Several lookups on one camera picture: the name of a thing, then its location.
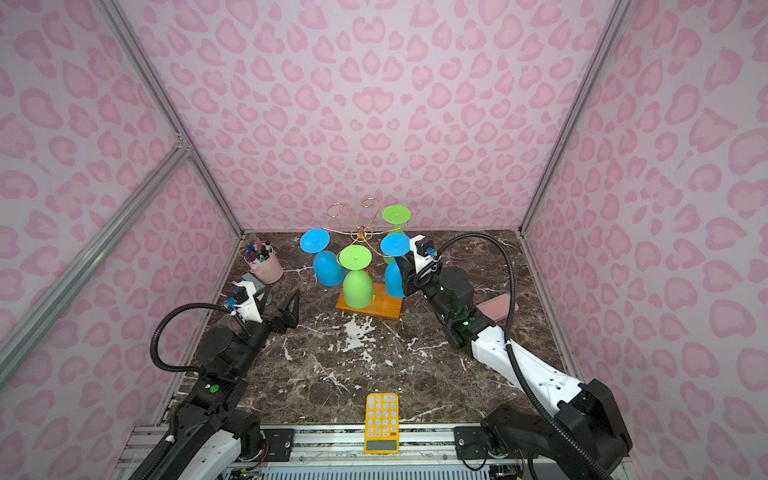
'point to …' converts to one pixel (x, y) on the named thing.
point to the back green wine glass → (396, 215)
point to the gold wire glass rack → (361, 232)
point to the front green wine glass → (358, 287)
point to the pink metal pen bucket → (263, 262)
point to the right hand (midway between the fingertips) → (401, 251)
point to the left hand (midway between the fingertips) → (283, 286)
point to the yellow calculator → (381, 424)
